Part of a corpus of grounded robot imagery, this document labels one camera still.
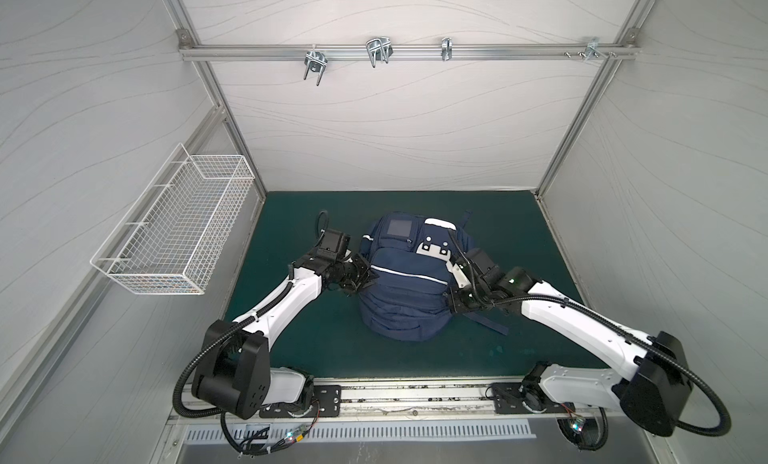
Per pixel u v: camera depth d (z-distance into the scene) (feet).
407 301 2.61
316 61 2.61
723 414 1.21
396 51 2.56
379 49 2.51
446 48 2.57
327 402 2.41
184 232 2.28
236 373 1.34
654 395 1.26
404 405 2.41
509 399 2.38
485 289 1.95
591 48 2.51
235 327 1.39
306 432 2.26
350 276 2.36
